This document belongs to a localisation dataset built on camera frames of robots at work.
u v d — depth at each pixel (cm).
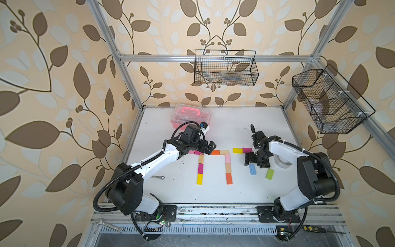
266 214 74
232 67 97
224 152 96
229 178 85
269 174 87
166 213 74
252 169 89
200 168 89
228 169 89
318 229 68
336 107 72
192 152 94
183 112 103
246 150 94
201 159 92
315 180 46
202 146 73
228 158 93
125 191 42
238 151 96
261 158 77
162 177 86
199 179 87
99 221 72
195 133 66
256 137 77
